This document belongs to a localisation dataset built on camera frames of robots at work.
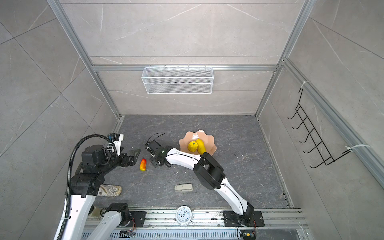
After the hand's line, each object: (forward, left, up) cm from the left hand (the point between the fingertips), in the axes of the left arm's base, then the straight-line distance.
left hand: (130, 145), depth 70 cm
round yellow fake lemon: (+12, -30, -21) cm, 39 cm away
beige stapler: (-13, -25, -23) cm, 37 cm away
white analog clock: (-27, -25, -23) cm, 43 cm away
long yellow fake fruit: (+12, -36, -22) cm, 44 cm away
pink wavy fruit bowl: (+17, -41, -23) cm, 50 cm away
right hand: (+6, -7, -24) cm, 26 cm away
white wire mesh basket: (+51, -21, +3) cm, 55 cm away
